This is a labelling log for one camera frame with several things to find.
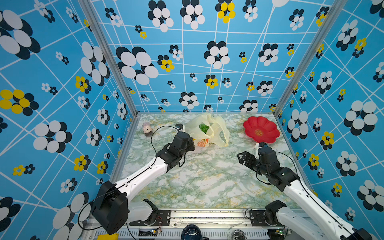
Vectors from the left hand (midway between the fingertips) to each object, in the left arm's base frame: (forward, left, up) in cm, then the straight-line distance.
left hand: (192, 138), depth 82 cm
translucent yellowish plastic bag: (+9, -16, -8) cm, 20 cm away
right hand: (-9, -28, -5) cm, 30 cm away
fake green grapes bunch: (+7, -6, +1) cm, 10 cm away
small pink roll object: (+17, +32, -11) cm, 38 cm away
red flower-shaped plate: (+20, -50, -18) cm, 57 cm away
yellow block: (-43, +35, -18) cm, 58 cm away
